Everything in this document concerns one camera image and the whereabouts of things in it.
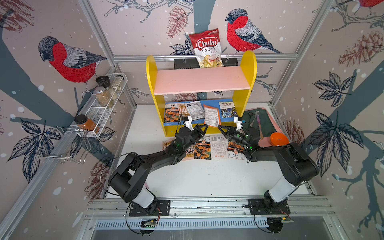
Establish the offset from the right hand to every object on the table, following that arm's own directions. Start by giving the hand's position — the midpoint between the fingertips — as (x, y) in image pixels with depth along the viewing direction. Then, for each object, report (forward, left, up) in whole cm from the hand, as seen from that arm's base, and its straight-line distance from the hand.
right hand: (217, 127), depth 84 cm
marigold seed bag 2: (+13, +29, -3) cm, 32 cm away
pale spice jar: (+19, +59, +17) cm, 64 cm away
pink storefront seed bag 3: (+16, +22, -4) cm, 27 cm away
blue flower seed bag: (+18, -8, -4) cm, 20 cm away
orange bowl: (+3, -42, -15) cm, 44 cm away
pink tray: (+4, -35, -20) cm, 40 cm away
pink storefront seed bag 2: (-3, -3, -18) cm, 18 cm away
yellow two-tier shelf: (+43, +3, -14) cm, 45 cm away
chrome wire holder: (-23, +62, +16) cm, 68 cm away
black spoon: (+27, -29, -19) cm, 44 cm away
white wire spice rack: (-2, +64, +13) cm, 65 cm away
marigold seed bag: (-5, -13, -18) cm, 23 cm away
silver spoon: (+27, -34, -17) cm, 47 cm away
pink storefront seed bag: (-9, +17, -19) cm, 27 cm away
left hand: (-1, +3, +5) cm, 6 cm away
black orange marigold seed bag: (-4, +8, -18) cm, 21 cm away
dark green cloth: (+15, -39, -20) cm, 47 cm away
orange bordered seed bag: (+8, +3, +1) cm, 8 cm away
